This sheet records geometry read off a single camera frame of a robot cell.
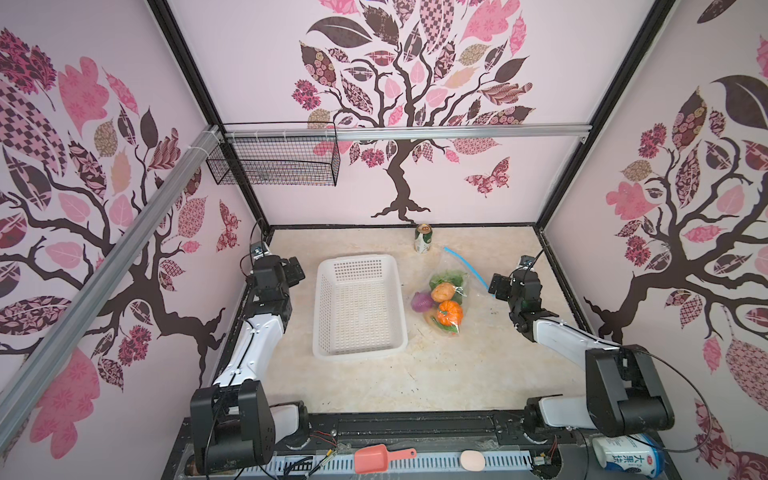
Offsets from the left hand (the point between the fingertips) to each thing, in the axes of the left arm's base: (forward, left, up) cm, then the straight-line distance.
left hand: (279, 268), depth 84 cm
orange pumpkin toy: (-11, -50, -7) cm, 51 cm away
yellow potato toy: (-5, -48, -6) cm, 48 cm away
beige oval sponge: (-45, -52, -17) cm, 71 cm away
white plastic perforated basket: (-4, -22, -16) cm, 28 cm away
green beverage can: (+21, -44, -10) cm, 50 cm away
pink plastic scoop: (-44, -29, -17) cm, 56 cm away
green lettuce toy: (0, -50, -4) cm, 50 cm away
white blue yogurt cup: (-44, -88, -9) cm, 99 cm away
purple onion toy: (-6, -42, -10) cm, 43 cm away
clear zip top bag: (-5, -51, -7) cm, 52 cm away
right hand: (+2, -71, -6) cm, 71 cm away
